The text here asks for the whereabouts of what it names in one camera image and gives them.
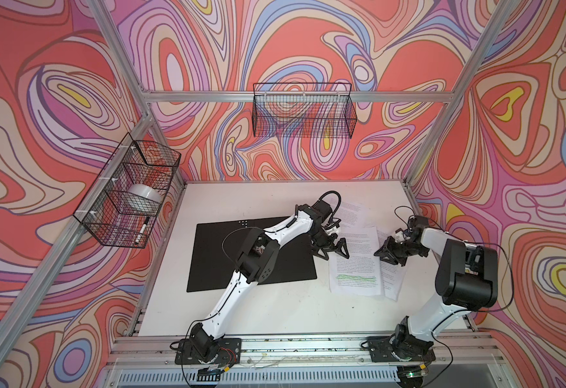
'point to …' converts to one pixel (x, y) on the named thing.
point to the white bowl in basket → (143, 194)
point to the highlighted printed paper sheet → (358, 275)
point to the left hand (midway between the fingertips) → (341, 255)
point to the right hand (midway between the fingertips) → (378, 258)
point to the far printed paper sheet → (352, 215)
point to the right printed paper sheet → (393, 275)
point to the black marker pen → (141, 233)
